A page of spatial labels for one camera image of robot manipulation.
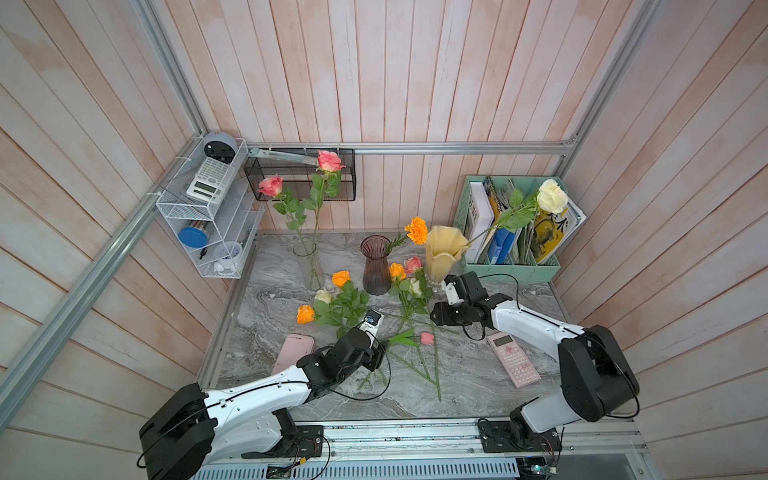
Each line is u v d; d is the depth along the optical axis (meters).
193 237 0.76
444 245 0.95
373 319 0.70
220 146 0.80
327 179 0.82
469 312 0.70
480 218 0.90
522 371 0.84
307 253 0.92
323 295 0.97
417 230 0.76
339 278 1.01
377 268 0.92
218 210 0.74
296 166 0.92
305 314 0.92
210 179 0.77
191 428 0.40
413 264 1.04
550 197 0.67
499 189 1.01
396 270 1.03
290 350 0.86
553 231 0.98
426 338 0.90
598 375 0.44
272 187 0.81
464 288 0.73
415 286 0.98
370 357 0.62
